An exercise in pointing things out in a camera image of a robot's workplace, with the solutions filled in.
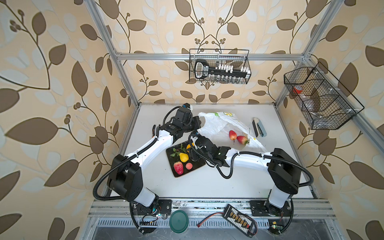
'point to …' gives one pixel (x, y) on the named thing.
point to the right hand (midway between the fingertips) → (190, 149)
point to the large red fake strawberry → (178, 167)
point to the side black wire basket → (323, 102)
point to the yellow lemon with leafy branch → (184, 157)
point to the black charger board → (243, 223)
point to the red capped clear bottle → (298, 90)
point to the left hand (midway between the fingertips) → (204, 120)
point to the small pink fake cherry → (189, 166)
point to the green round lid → (179, 221)
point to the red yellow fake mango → (232, 135)
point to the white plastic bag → (217, 126)
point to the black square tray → (171, 161)
